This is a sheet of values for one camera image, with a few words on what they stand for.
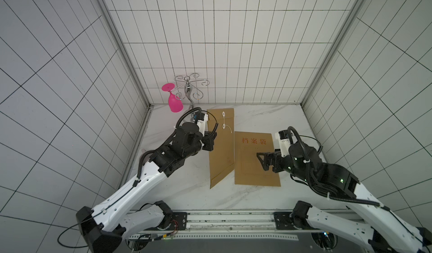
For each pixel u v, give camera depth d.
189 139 0.51
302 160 0.43
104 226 0.37
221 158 0.77
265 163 0.56
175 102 0.99
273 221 0.74
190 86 0.92
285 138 0.55
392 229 0.39
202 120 0.61
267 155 0.55
